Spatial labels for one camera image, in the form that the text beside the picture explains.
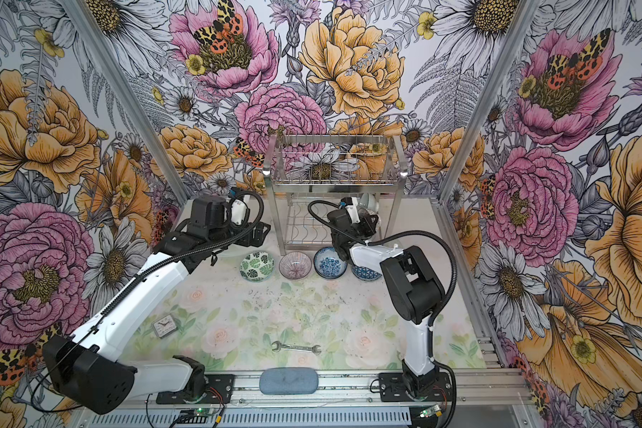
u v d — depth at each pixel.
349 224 0.81
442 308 0.52
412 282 0.53
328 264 0.97
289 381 0.73
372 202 1.06
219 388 0.74
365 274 0.95
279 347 0.81
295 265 0.99
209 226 0.58
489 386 0.76
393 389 0.73
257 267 0.99
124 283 0.89
